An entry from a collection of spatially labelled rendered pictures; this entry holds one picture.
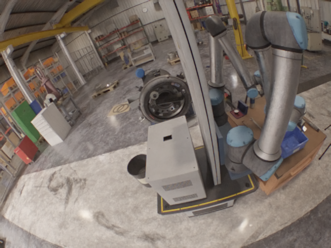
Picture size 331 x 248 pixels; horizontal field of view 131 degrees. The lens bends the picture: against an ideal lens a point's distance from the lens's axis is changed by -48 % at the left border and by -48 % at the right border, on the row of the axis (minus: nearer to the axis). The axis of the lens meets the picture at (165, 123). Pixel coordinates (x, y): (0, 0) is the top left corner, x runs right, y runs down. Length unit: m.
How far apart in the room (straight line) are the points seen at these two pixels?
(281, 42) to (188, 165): 0.77
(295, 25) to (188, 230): 1.67
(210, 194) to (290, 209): 0.92
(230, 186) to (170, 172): 0.65
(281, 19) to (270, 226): 1.58
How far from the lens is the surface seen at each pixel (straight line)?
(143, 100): 1.94
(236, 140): 0.76
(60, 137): 5.01
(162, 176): 0.90
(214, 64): 1.18
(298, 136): 1.56
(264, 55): 0.64
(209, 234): 1.58
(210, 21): 1.01
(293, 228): 1.74
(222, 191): 1.34
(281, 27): 0.51
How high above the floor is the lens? 1.57
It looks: 36 degrees down
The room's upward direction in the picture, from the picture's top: 24 degrees counter-clockwise
